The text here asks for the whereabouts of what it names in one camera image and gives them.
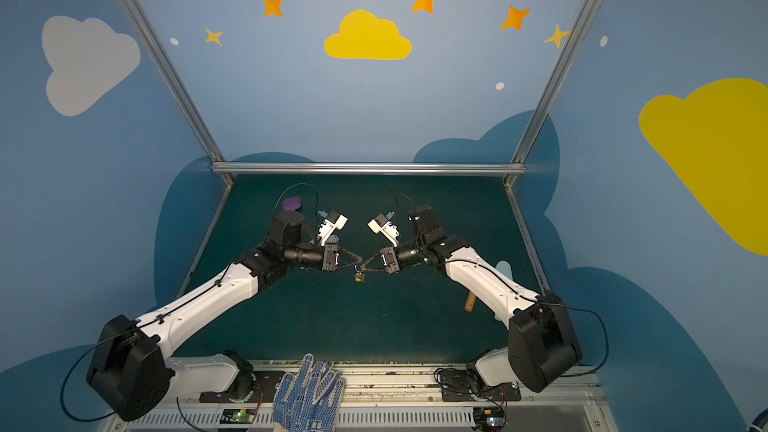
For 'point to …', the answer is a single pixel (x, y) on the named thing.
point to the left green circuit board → (237, 415)
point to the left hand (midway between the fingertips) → (362, 264)
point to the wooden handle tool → (470, 302)
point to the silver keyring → (355, 268)
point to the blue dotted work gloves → (308, 402)
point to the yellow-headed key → (359, 277)
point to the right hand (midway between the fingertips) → (366, 266)
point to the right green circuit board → (489, 419)
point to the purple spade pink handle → (292, 204)
